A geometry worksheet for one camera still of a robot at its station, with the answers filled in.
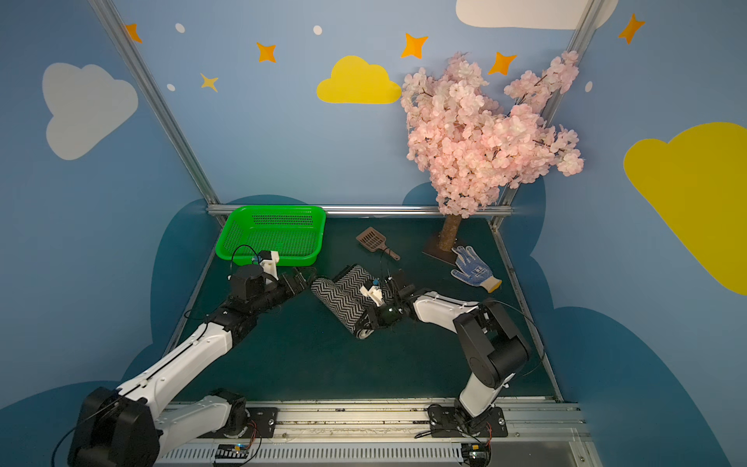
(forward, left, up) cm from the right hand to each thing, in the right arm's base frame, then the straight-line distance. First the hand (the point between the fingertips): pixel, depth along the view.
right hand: (362, 323), depth 86 cm
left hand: (+8, +15, +14) cm, 22 cm away
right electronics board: (-30, -32, -9) cm, 45 cm away
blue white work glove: (+26, -39, -6) cm, 47 cm away
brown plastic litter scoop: (+38, -1, -6) cm, 38 cm away
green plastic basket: (+41, +32, -6) cm, 52 cm away
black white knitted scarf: (+6, +6, +4) cm, 10 cm away
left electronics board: (-33, +29, -7) cm, 45 cm away
